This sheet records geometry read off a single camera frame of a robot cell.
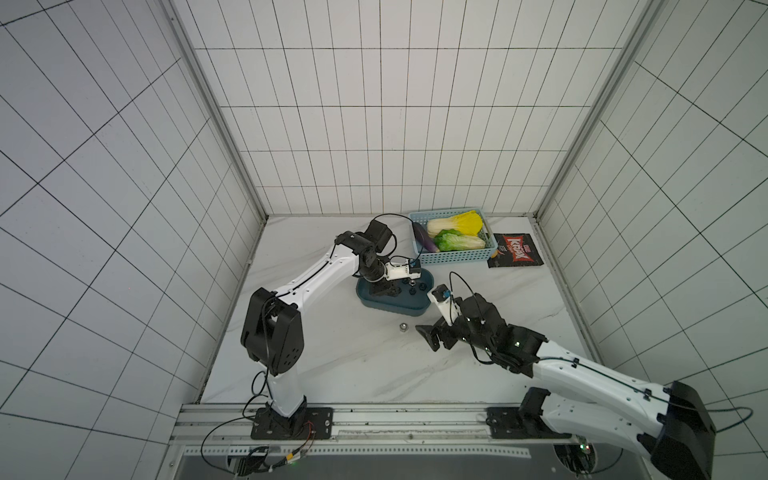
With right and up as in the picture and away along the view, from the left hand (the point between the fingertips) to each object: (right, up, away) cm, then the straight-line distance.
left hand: (386, 290), depth 83 cm
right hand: (+9, -6, -7) cm, 13 cm away
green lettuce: (+23, +14, +18) cm, 32 cm away
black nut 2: (+9, -3, +14) cm, 17 cm away
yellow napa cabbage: (+30, +21, +23) cm, 43 cm away
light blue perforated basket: (+14, +8, +17) cm, 23 cm away
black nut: (+12, -1, +14) cm, 19 cm away
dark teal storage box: (+8, -5, +11) cm, 15 cm away
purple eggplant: (+15, +15, +28) cm, 35 cm away
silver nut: (+5, -13, +7) cm, 15 cm away
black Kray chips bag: (+49, +10, +26) cm, 56 cm away
